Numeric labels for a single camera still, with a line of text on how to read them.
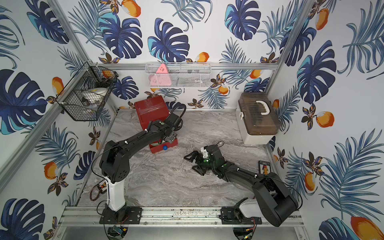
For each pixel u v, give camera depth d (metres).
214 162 0.67
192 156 0.76
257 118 0.96
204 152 0.81
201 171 0.78
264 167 0.90
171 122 0.72
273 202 0.43
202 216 0.76
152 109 0.92
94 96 0.80
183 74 0.92
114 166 0.50
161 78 0.90
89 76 0.91
